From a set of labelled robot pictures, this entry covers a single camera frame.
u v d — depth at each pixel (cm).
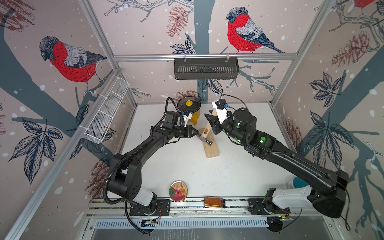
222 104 52
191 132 78
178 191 76
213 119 57
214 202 73
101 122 86
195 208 75
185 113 79
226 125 54
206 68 104
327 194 40
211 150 90
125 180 43
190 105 104
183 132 74
